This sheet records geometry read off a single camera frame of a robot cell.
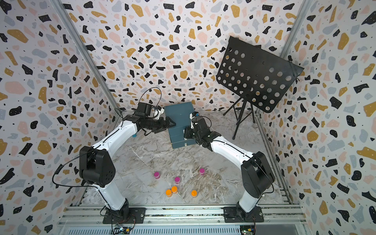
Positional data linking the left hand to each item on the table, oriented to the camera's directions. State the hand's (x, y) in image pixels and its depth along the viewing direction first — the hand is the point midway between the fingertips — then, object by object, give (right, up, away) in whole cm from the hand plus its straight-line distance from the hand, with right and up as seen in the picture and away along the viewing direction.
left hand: (172, 126), depth 86 cm
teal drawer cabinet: (+5, +7, +3) cm, 9 cm away
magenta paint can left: (-9, -28, -1) cm, 30 cm away
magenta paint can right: (+18, -27, +1) cm, 33 cm away
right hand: (+7, -2, -1) cm, 8 cm away
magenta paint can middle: (+3, -31, -2) cm, 31 cm away
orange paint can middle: (+2, -35, -6) cm, 35 cm away
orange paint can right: (+13, -36, -8) cm, 39 cm away
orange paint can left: (-1, -36, -7) cm, 37 cm away
